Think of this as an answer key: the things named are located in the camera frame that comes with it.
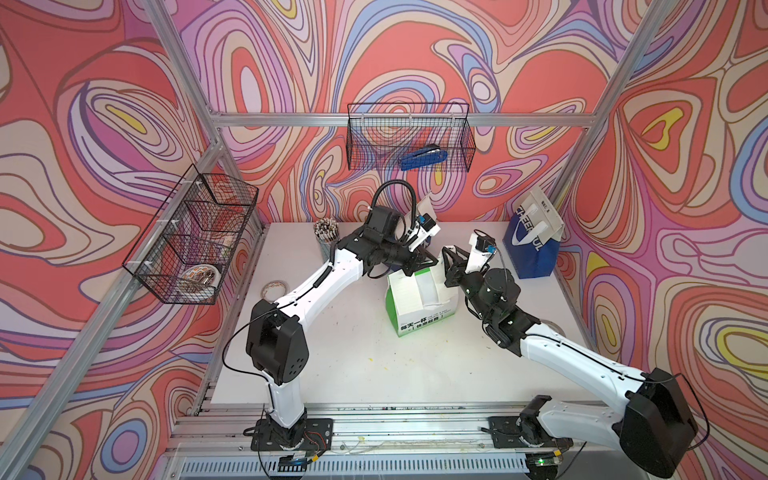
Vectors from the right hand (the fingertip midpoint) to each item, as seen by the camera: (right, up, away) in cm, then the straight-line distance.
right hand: (446, 255), depth 76 cm
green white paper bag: (-7, -12, +3) cm, 14 cm away
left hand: (-2, -2, 0) cm, 3 cm away
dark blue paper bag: (+31, +6, +17) cm, 36 cm away
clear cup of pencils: (-35, +7, +18) cm, 39 cm away
